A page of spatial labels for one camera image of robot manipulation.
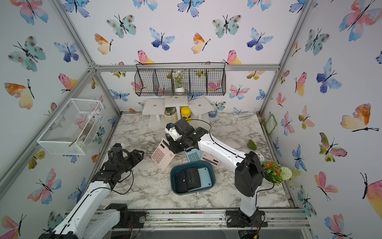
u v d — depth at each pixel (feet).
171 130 2.38
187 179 2.70
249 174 1.49
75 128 2.40
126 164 2.25
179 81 3.09
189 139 1.92
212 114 3.83
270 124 3.64
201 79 3.17
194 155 3.12
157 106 3.42
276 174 2.33
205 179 2.83
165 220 2.48
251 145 3.32
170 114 3.62
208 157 3.01
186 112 3.42
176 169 2.84
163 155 2.64
